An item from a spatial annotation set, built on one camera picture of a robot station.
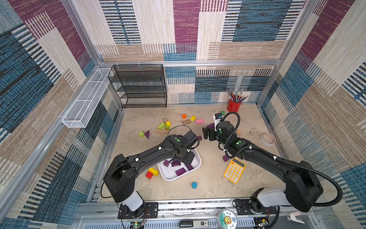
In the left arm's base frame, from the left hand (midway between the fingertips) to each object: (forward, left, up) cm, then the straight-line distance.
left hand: (187, 158), depth 82 cm
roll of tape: (+13, -53, -8) cm, 55 cm away
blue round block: (-12, -3, -7) cm, 15 cm away
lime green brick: (+30, +19, -8) cm, 36 cm away
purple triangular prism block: (+23, +28, -8) cm, 37 cm away
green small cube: (+43, -30, -9) cm, 53 cm away
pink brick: (+33, -11, -7) cm, 36 cm away
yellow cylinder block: (-5, +19, -6) cm, 20 cm away
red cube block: (-6, +22, -9) cm, 25 cm away
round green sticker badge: (-29, -17, 0) cm, 34 cm away
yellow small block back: (+36, -5, -8) cm, 37 cm away
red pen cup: (+43, -37, -3) cm, 57 cm away
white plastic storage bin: (-5, +10, -7) cm, 13 cm away
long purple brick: (-4, +4, -8) cm, 10 cm away
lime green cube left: (+22, +31, -7) cm, 39 cm away
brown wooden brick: (+33, 0, -7) cm, 33 cm away
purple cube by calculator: (+4, -24, -9) cm, 26 cm away
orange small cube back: (+39, +1, -8) cm, 39 cm away
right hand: (+15, -15, +8) cm, 22 cm away
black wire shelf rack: (+55, +35, +10) cm, 66 cm away
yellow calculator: (-4, -28, -8) cm, 29 cm away
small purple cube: (+1, +13, -7) cm, 14 cm away
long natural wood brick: (+25, +18, -8) cm, 32 cm away
